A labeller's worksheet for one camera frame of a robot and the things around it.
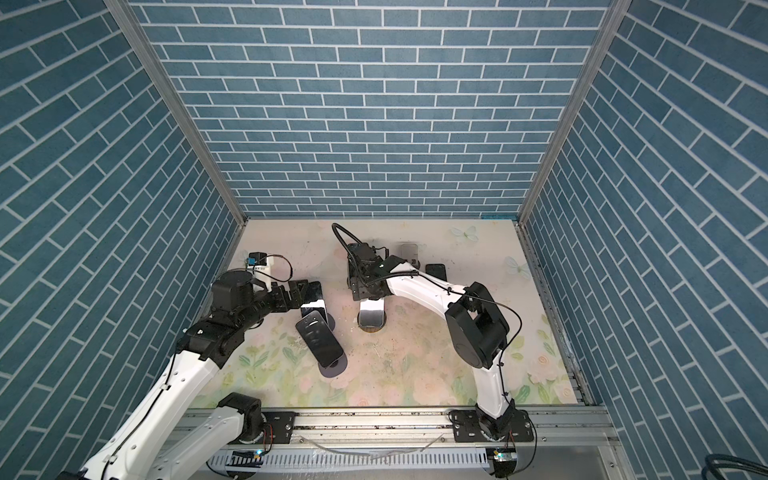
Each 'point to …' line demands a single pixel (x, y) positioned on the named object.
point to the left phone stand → (331, 322)
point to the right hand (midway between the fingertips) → (365, 286)
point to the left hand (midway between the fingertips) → (295, 282)
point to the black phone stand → (321, 338)
